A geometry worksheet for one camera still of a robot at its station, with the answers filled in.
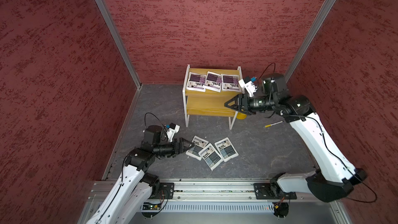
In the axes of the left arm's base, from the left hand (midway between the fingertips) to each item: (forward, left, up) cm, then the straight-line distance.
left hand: (189, 151), depth 70 cm
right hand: (+10, -16, +19) cm, 27 cm away
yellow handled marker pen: (+23, -48, -16) cm, 55 cm away
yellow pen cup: (+29, -31, -15) cm, 45 cm away
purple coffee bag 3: (+28, -19, +17) cm, 38 cm away
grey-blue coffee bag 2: (+3, -10, -16) cm, 20 cm away
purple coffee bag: (+28, -3, +17) cm, 33 cm away
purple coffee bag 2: (+28, -11, +17) cm, 35 cm away
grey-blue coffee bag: (+10, -4, -17) cm, 20 cm away
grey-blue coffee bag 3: (+7, -20, -17) cm, 27 cm away
